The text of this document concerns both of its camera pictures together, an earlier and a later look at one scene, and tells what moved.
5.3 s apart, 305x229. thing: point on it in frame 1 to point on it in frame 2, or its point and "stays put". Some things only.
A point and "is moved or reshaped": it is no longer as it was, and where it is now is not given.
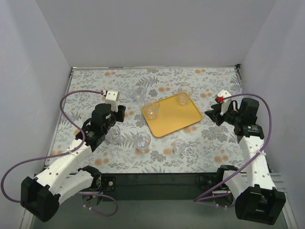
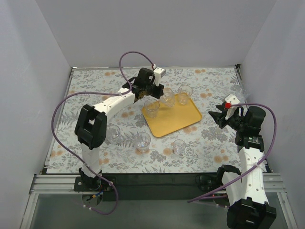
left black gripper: (120, 112) to (157, 89)
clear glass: (139, 91) is moved or reshaped
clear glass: (184, 92) stays put
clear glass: (113, 136) stays put
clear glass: (151, 106) stays put
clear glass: (142, 140) stays put
